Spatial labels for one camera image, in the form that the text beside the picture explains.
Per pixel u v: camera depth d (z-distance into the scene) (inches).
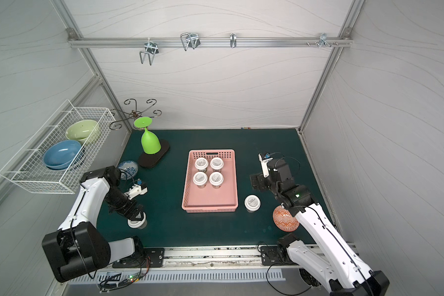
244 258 29.4
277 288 26.1
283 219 32.9
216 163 37.7
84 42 31.1
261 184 25.9
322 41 30.3
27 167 22.7
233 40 30.9
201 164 37.8
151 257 28.8
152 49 30.9
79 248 16.0
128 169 38.9
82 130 28.8
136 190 29.0
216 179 35.4
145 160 39.0
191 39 30.0
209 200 36.0
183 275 27.7
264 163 25.9
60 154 25.3
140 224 29.9
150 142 32.7
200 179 35.7
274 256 29.0
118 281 27.2
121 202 26.1
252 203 32.4
